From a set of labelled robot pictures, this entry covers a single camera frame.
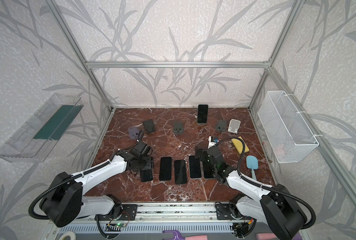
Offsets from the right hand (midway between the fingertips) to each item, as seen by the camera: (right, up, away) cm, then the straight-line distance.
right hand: (202, 143), depth 87 cm
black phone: (-22, -16, +3) cm, 28 cm away
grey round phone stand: (+16, +10, +21) cm, 28 cm away
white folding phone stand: (+24, +10, +16) cm, 30 cm away
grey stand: (-16, +8, +22) cm, 28 cm away
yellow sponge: (+24, -3, +9) cm, 26 cm away
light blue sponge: (+30, -13, +2) cm, 33 cm away
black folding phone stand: (-36, +9, +17) cm, 41 cm away
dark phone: (+2, +18, +15) cm, 23 cm away
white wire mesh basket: (+34, +7, -26) cm, 43 cm away
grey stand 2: (-47, +5, +16) cm, 50 cm away
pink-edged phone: (-32, -17, -4) cm, 36 cm away
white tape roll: (-63, -39, -19) cm, 76 cm away
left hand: (-30, -11, 0) cm, 32 cm away
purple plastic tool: (-14, -40, -19) cm, 46 cm away
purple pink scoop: (+26, -39, -21) cm, 51 cm away
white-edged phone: (-4, -15, +2) cm, 16 cm away
